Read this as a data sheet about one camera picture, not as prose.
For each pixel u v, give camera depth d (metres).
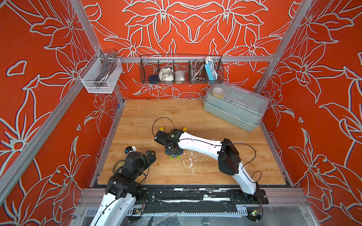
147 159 0.68
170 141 0.60
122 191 0.50
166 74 0.92
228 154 0.54
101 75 0.83
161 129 1.00
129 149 0.68
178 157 0.87
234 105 0.93
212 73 0.88
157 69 1.01
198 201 0.73
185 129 0.99
